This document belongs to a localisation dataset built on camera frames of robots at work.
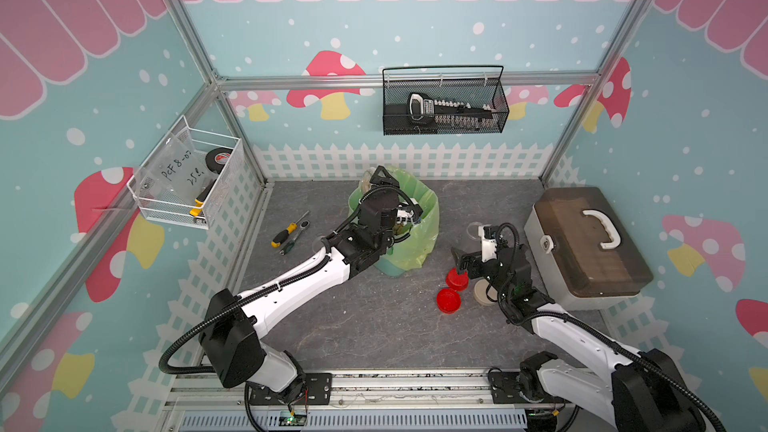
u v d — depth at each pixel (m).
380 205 0.54
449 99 0.92
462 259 0.75
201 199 0.64
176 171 0.67
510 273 0.61
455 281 0.89
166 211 0.64
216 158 0.80
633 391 0.41
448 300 0.89
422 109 0.89
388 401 0.73
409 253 0.80
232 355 0.40
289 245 1.00
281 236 1.02
